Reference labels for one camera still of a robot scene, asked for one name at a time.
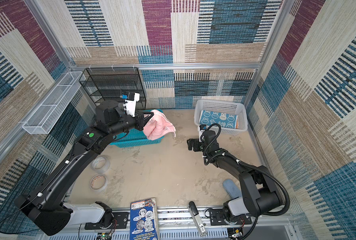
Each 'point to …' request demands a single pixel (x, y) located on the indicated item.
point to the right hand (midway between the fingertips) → (194, 141)
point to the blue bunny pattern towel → (226, 119)
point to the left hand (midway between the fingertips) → (153, 111)
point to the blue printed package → (143, 220)
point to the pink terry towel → (158, 126)
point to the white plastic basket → (239, 108)
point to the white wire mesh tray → (48, 114)
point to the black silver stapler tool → (195, 215)
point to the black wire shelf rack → (110, 83)
